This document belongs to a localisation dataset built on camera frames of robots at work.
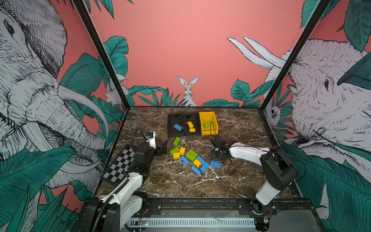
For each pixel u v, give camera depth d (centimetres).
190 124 107
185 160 89
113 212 40
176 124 107
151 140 74
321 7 69
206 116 109
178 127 105
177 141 101
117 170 83
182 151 93
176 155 91
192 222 78
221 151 68
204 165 88
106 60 90
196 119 116
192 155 92
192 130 104
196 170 85
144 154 63
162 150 77
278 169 47
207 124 106
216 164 88
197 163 88
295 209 75
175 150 93
